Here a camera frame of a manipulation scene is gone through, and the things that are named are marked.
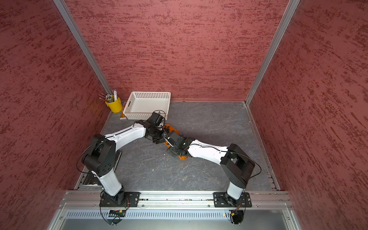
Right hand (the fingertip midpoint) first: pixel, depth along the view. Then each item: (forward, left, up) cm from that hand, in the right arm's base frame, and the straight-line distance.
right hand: (178, 145), depth 88 cm
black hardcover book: (-19, +51, -4) cm, 55 cm away
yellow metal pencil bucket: (+34, +50, +1) cm, 61 cm away
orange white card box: (+28, +44, -4) cm, 53 cm away
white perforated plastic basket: (+41, +34, -6) cm, 54 cm away
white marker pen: (+38, +47, +12) cm, 62 cm away
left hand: (+3, +6, 0) cm, 7 cm away
